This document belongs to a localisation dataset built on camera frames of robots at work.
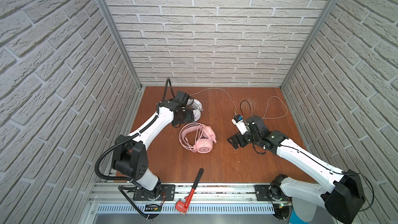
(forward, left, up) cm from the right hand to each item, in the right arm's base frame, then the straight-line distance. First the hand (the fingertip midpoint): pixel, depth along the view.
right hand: (235, 134), depth 80 cm
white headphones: (+25, +19, -6) cm, 32 cm away
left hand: (+12, +25, +1) cm, 28 cm away
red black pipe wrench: (-28, +30, -11) cm, 43 cm away
